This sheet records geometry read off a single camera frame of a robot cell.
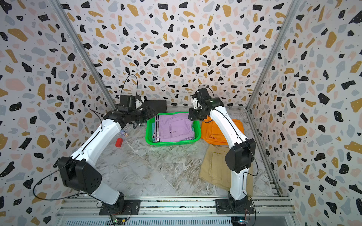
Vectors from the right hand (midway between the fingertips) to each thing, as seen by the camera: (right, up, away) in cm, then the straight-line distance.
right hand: (189, 117), depth 84 cm
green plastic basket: (+5, -9, +13) cm, 16 cm away
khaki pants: (+15, -32, +2) cm, 36 cm away
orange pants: (+15, -11, +18) cm, 26 cm away
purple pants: (-13, -7, +16) cm, 22 cm away
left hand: (-19, +2, -4) cm, 20 cm away
